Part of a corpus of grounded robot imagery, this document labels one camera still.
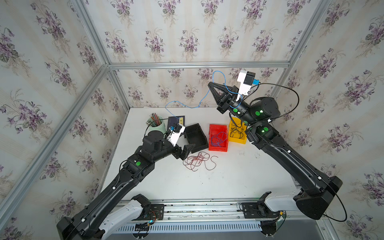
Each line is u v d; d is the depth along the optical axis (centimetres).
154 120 95
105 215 41
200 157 91
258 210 66
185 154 60
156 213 73
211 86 49
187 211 75
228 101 45
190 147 59
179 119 111
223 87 48
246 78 42
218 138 100
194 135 103
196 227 76
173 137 58
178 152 59
